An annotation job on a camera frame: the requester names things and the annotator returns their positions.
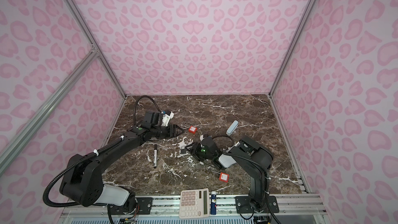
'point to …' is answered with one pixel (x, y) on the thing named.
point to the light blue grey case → (232, 127)
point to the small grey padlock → (183, 151)
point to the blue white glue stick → (213, 203)
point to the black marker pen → (155, 155)
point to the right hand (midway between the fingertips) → (186, 149)
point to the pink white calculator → (194, 204)
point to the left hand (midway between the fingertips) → (182, 129)
